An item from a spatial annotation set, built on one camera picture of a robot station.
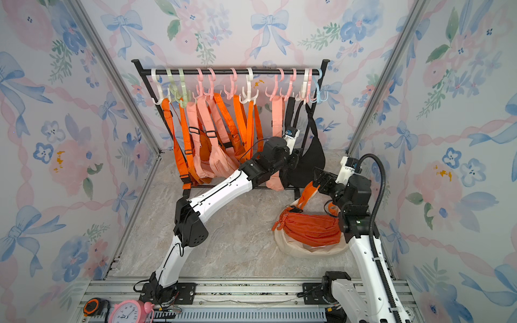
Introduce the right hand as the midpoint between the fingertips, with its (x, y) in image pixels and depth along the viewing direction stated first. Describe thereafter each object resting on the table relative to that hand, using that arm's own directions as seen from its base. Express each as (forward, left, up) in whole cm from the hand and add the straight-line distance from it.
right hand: (322, 170), depth 72 cm
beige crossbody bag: (-22, +4, -21) cm, 31 cm away
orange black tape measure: (-39, +78, -26) cm, 91 cm away
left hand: (+10, +7, +2) cm, 12 cm away
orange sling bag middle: (+12, +29, -2) cm, 31 cm away
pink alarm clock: (-40, +66, -27) cm, 82 cm away
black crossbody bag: (+23, -3, -18) cm, 29 cm away
